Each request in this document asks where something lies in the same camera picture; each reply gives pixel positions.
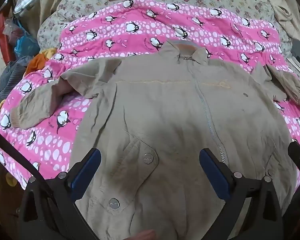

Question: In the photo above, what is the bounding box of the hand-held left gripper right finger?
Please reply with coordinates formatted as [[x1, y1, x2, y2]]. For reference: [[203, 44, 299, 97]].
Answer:
[[199, 148, 284, 240]]

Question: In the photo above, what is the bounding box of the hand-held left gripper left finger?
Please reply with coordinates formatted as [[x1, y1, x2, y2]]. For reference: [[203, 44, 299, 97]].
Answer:
[[19, 148, 102, 240]]

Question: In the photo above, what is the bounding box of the beige zip jacket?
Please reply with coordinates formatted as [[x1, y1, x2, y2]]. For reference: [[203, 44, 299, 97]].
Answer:
[[11, 41, 300, 240]]

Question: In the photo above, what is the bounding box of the grey striped garment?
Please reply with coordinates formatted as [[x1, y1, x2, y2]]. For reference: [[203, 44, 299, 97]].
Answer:
[[0, 56, 35, 110]]

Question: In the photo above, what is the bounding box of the orange cloth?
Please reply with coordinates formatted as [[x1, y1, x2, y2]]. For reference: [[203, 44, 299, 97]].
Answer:
[[24, 48, 57, 77]]

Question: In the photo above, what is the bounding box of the blue plastic bag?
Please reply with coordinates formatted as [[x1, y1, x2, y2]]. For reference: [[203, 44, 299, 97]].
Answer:
[[14, 20, 41, 58]]

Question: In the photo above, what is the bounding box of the pink penguin print blanket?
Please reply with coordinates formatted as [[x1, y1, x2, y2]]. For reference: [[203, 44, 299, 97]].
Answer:
[[0, 0, 300, 190]]

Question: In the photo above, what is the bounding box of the beige fabric bundle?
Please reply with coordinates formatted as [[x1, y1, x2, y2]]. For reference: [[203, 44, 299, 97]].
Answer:
[[249, 0, 300, 40]]

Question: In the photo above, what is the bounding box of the floral quilt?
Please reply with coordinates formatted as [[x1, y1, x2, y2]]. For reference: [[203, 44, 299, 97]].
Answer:
[[37, 0, 294, 65]]

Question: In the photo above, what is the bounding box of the clear plastic bag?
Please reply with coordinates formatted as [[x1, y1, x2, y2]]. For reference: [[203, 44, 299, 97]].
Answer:
[[12, 0, 38, 18]]

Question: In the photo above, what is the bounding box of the black strap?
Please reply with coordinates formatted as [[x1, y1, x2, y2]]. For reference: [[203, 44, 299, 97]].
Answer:
[[0, 124, 56, 188]]

